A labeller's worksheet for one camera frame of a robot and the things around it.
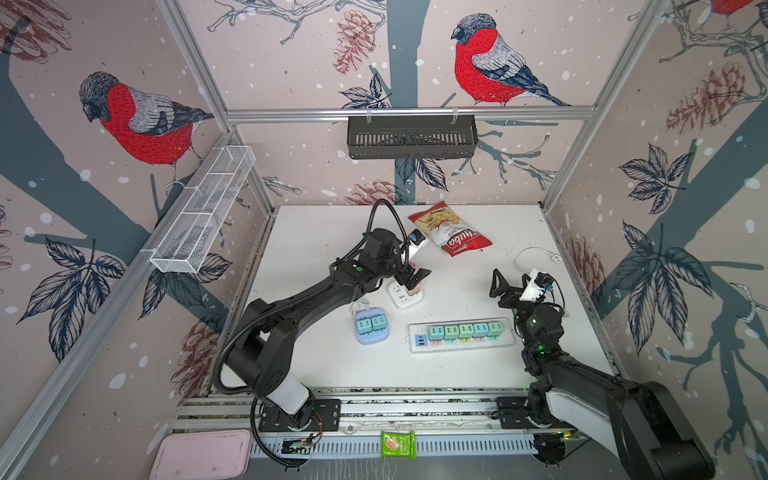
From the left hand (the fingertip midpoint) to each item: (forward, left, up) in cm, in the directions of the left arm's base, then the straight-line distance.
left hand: (417, 256), depth 82 cm
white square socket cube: (-3, +5, -17) cm, 18 cm away
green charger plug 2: (-17, -9, -12) cm, 23 cm away
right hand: (-4, -26, -4) cm, 26 cm away
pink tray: (-43, +54, -19) cm, 71 cm away
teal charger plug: (-14, +11, -13) cm, 22 cm away
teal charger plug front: (-16, -17, -13) cm, 27 cm away
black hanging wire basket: (+45, -1, +10) cm, 46 cm away
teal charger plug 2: (-15, +15, -13) cm, 25 cm away
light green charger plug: (-16, -22, -13) cm, 30 cm away
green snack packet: (-42, +6, -18) cm, 46 cm away
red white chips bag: (+21, -15, -14) cm, 29 cm away
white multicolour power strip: (-16, 0, -17) cm, 23 cm away
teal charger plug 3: (-17, -5, -12) cm, 22 cm away
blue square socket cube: (-16, +11, -18) cm, 27 cm away
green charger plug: (-17, -13, -13) cm, 25 cm away
